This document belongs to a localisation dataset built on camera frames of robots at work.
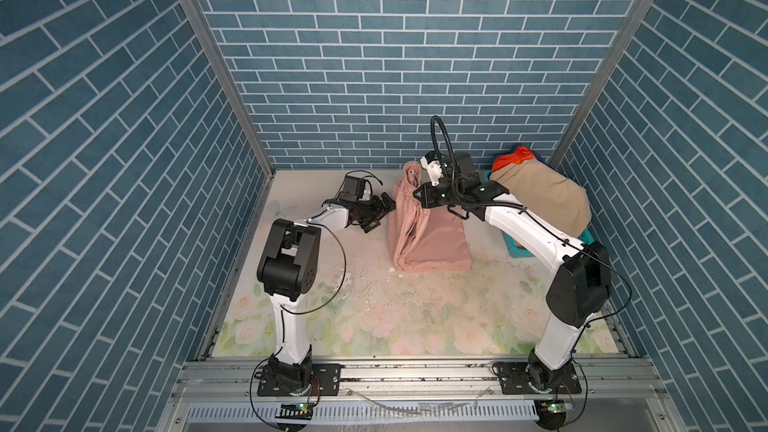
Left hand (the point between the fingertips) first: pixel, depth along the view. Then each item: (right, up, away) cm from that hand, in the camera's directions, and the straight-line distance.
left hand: (391, 210), depth 98 cm
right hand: (+7, +7, -13) cm, 16 cm away
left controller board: (-23, -49, -26) cm, 60 cm away
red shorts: (+46, +20, +7) cm, 51 cm away
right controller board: (+40, -47, -27) cm, 67 cm away
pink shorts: (+12, -10, +2) cm, 16 cm away
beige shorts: (+51, +5, -2) cm, 51 cm away
